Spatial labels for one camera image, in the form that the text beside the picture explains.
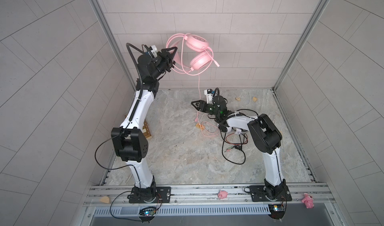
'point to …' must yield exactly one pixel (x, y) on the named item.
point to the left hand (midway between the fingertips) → (181, 47)
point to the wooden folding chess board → (146, 131)
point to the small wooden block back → (238, 99)
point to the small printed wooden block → (200, 126)
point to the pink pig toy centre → (222, 194)
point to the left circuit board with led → (147, 213)
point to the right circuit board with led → (277, 211)
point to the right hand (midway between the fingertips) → (193, 104)
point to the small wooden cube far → (254, 99)
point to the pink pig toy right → (308, 200)
